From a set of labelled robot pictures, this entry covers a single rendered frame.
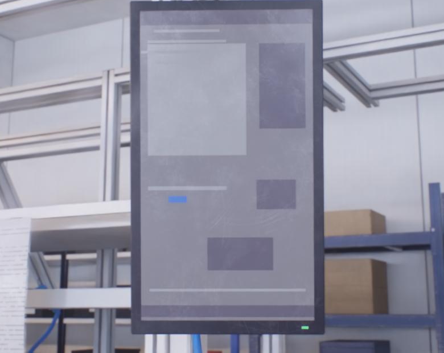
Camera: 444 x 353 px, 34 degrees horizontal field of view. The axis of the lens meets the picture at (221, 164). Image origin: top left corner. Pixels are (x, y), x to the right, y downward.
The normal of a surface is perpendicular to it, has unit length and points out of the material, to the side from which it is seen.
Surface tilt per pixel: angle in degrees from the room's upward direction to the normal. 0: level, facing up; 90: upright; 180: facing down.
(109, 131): 90
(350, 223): 90
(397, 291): 90
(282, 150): 101
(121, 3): 180
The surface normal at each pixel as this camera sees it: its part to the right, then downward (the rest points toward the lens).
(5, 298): -0.43, -0.18
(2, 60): 0.90, -0.09
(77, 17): 0.00, 0.98
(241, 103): -0.03, -0.01
